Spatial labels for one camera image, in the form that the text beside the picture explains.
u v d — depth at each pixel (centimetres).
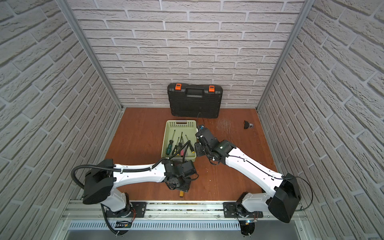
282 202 38
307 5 69
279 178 42
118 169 45
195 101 98
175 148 95
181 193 77
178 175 59
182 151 93
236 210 65
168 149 92
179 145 97
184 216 73
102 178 47
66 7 70
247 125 108
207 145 57
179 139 100
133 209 73
